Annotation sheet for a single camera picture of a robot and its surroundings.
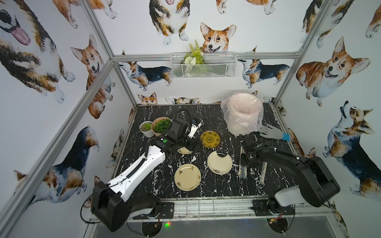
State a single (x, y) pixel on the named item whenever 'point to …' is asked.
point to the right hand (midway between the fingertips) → (244, 164)
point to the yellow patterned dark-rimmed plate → (210, 139)
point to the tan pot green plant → (159, 124)
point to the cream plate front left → (187, 177)
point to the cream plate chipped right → (219, 165)
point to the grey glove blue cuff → (273, 132)
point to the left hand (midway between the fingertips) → (198, 135)
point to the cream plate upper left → (184, 150)
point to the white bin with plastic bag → (243, 112)
